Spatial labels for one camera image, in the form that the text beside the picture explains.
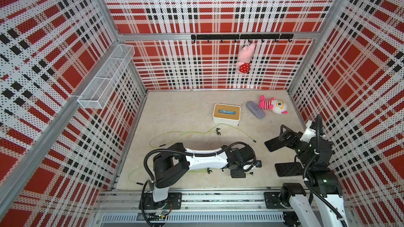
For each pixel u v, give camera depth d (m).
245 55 0.93
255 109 1.07
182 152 0.48
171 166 0.47
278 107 1.01
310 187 0.47
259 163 0.70
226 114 1.04
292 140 0.61
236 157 0.63
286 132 0.65
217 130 0.99
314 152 0.48
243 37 0.89
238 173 0.72
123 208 0.74
